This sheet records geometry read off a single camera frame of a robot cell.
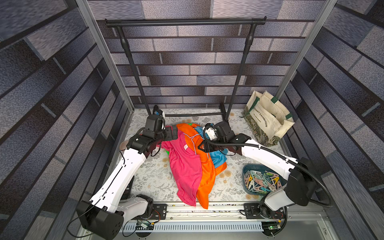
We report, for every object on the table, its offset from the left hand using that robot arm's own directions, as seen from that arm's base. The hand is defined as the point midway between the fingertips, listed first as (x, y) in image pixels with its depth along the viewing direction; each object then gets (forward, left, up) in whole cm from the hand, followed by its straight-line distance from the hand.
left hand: (170, 128), depth 75 cm
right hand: (-4, -15, -10) cm, 19 cm away
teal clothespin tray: (-18, -49, -23) cm, 57 cm away
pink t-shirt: (-13, -9, -16) cm, 23 cm away
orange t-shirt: (-17, -21, -15) cm, 30 cm away
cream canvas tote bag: (+15, -57, -8) cm, 60 cm away
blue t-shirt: (-9, -26, -16) cm, 32 cm away
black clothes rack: (+30, -35, -21) cm, 50 cm away
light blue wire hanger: (+6, -12, -14) cm, 20 cm away
